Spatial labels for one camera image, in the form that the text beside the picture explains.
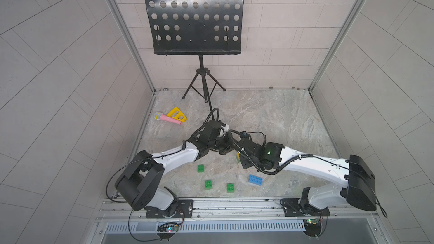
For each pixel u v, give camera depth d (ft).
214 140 2.23
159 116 3.23
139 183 1.37
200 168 2.67
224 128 2.58
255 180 2.58
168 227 2.21
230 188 2.42
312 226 2.27
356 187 1.27
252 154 1.84
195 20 2.24
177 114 3.34
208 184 2.63
